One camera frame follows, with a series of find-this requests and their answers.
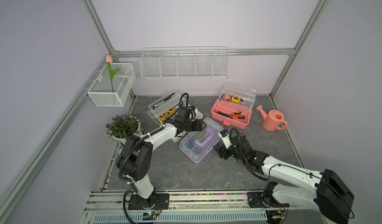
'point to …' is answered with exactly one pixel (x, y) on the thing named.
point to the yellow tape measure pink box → (236, 99)
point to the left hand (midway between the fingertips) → (202, 126)
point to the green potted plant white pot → (122, 127)
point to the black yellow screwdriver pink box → (226, 115)
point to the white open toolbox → (163, 108)
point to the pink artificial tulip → (112, 73)
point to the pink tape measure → (227, 96)
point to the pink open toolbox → (235, 105)
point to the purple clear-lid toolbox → (196, 145)
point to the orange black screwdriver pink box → (237, 115)
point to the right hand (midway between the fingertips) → (218, 142)
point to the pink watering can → (273, 120)
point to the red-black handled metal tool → (155, 105)
